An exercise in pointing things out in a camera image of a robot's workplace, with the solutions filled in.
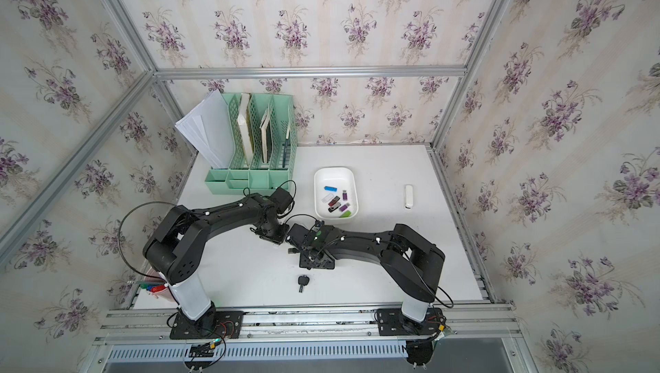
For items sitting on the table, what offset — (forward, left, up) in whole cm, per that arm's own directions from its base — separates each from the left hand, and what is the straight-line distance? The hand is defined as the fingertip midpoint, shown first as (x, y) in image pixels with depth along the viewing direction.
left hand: (282, 243), depth 91 cm
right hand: (-8, -11, +2) cm, 14 cm away
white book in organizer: (+35, +15, +24) cm, 45 cm away
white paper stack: (+36, +30, +23) cm, 52 cm away
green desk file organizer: (+51, +5, +7) cm, 52 cm away
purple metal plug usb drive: (+14, -23, +2) cm, 27 cm away
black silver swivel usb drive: (+13, -19, +2) cm, 23 cm away
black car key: (-14, -9, +5) cm, 17 cm away
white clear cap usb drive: (+18, -17, +2) cm, 25 cm away
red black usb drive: (+17, -19, +2) cm, 26 cm away
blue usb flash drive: (+23, -18, +2) cm, 29 cm away
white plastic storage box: (+26, -23, +5) cm, 35 cm away
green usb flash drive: (+10, -24, +3) cm, 26 cm away
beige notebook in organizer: (+38, +9, +22) cm, 45 cm away
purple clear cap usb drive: (+19, -23, +3) cm, 30 cm away
